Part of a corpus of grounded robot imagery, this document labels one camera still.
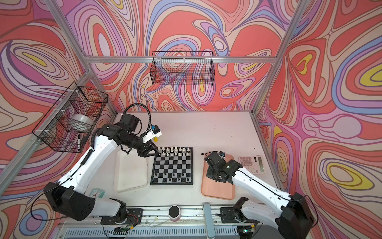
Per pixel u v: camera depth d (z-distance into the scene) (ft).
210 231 2.13
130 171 2.91
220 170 1.93
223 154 2.44
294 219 1.27
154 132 2.12
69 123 2.30
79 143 2.36
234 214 2.18
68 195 1.25
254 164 2.91
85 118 2.41
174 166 2.90
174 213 2.32
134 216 2.40
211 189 2.70
